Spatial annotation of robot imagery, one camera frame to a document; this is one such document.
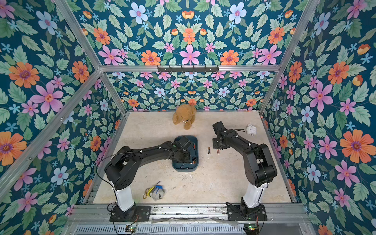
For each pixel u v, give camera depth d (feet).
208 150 3.18
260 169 1.57
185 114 3.20
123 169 1.60
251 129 3.42
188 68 3.04
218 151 3.14
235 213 2.41
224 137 2.21
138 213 2.40
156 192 2.51
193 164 2.98
